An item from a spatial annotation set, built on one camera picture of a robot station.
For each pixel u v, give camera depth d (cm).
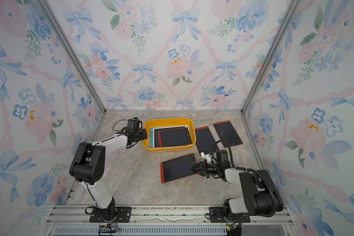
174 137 101
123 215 74
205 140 103
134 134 82
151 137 102
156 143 100
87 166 50
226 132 111
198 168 81
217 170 72
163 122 108
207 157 84
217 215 71
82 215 75
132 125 77
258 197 44
